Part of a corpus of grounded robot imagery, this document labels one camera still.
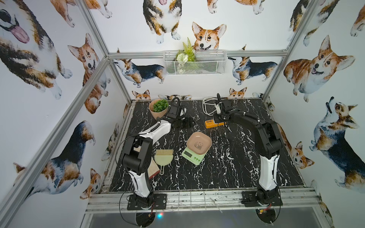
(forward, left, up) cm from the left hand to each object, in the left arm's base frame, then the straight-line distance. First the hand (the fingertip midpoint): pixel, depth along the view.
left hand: (194, 121), depth 92 cm
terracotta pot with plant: (+13, +25, 0) cm, 28 cm away
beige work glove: (-25, +25, -11) cm, 37 cm away
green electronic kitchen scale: (-21, 0, -9) cm, 23 cm away
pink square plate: (-11, -3, -9) cm, 14 cm away
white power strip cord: (+24, -13, -9) cm, 29 cm away
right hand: (+7, -15, -5) cm, 17 cm away
